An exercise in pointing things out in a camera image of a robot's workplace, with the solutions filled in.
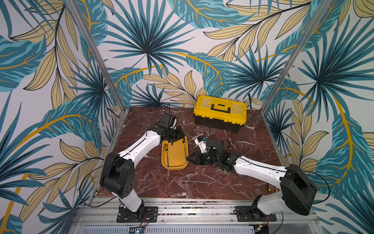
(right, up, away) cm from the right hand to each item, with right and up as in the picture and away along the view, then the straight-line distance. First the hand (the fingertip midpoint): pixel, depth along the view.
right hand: (187, 159), depth 78 cm
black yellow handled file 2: (+29, +3, +22) cm, 37 cm away
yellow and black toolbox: (+22, +25, +18) cm, 38 cm away
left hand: (-2, +11, +7) cm, 14 cm away
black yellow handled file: (-13, +1, +18) cm, 22 cm away
